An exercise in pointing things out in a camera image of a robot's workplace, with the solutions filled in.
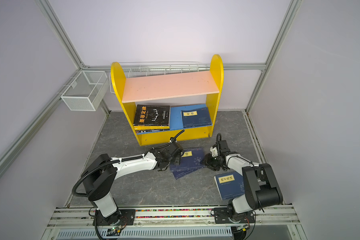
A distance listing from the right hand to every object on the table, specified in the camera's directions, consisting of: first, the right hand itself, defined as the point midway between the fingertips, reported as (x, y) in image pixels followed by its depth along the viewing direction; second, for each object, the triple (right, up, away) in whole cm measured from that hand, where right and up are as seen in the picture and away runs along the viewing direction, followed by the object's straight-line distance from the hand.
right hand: (204, 164), depth 91 cm
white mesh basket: (-77, +46, +7) cm, 90 cm away
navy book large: (-4, +29, +6) cm, 30 cm away
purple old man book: (-40, +20, -1) cm, 45 cm away
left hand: (-17, +5, -2) cm, 17 cm away
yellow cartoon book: (-32, +23, -4) cm, 39 cm away
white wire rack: (-40, +59, +3) cm, 71 cm away
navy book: (-7, +4, +1) cm, 8 cm away
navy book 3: (+14, -9, -8) cm, 18 cm away
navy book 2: (-13, -5, -3) cm, 14 cm away
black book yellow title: (-31, +30, -2) cm, 44 cm away
